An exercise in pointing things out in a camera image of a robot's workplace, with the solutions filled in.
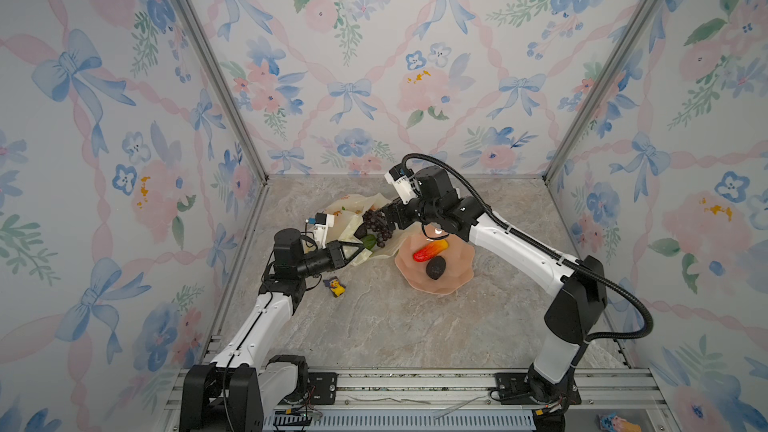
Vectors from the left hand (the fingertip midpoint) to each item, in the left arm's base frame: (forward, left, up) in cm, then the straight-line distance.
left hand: (363, 246), depth 76 cm
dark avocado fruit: (+3, -20, -16) cm, 26 cm away
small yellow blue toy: (-3, +9, -18) cm, 21 cm away
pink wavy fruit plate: (+7, -28, -18) cm, 34 cm away
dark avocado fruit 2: (+16, +3, -16) cm, 23 cm away
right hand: (+10, -5, +4) cm, 12 cm away
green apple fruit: (+13, 0, -18) cm, 22 cm away
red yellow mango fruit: (+9, -20, -17) cm, 28 cm away
